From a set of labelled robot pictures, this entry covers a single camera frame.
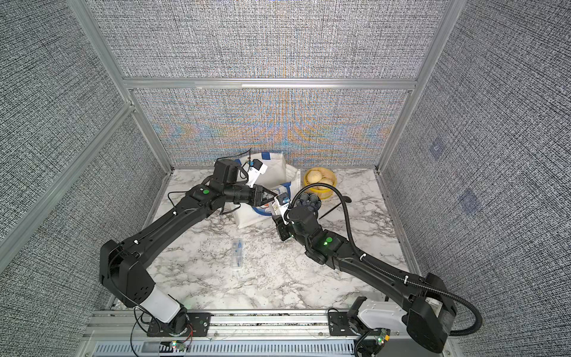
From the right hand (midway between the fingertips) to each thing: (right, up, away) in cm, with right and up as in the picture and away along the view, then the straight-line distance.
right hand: (278, 209), depth 75 cm
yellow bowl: (+21, +5, +30) cm, 37 cm away
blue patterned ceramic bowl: (+14, +2, +31) cm, 34 cm away
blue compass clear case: (-17, -19, +15) cm, 29 cm away
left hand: (0, +5, -1) cm, 5 cm away
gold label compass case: (-1, 0, -1) cm, 1 cm away
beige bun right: (+23, +11, +32) cm, 41 cm away
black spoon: (+31, +2, +30) cm, 43 cm away
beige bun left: (+17, +13, +33) cm, 40 cm away
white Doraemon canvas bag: (-1, +12, +24) cm, 27 cm away
